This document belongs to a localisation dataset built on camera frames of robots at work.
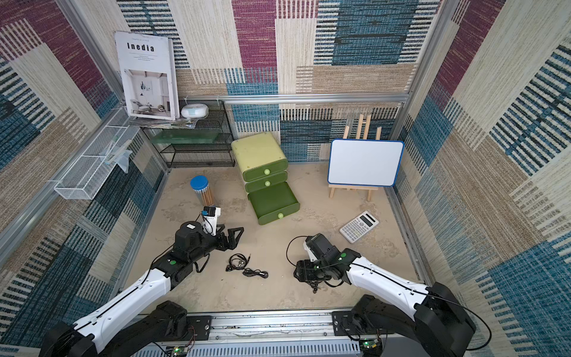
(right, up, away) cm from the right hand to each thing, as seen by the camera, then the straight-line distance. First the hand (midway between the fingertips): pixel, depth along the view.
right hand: (301, 272), depth 82 cm
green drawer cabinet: (-15, +39, +11) cm, 43 cm away
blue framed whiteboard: (+30, +40, +11) cm, 52 cm away
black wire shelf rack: (-44, +49, +15) cm, 68 cm away
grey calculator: (+25, +14, +14) cm, 32 cm away
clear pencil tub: (-39, +32, +6) cm, 51 cm away
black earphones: (+4, -4, 0) cm, 6 cm away
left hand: (-24, +16, 0) cm, 29 cm away
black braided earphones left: (-24, +2, +6) cm, 25 cm away
